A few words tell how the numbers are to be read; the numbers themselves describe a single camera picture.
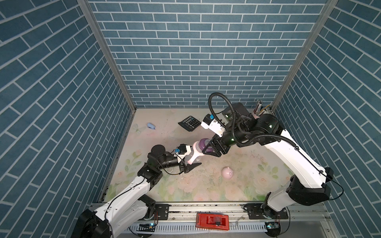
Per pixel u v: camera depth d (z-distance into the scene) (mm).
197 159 677
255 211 738
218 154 510
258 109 1046
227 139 505
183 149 577
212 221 663
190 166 607
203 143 569
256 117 1042
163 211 737
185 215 737
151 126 1079
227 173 831
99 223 414
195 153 598
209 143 509
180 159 622
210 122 514
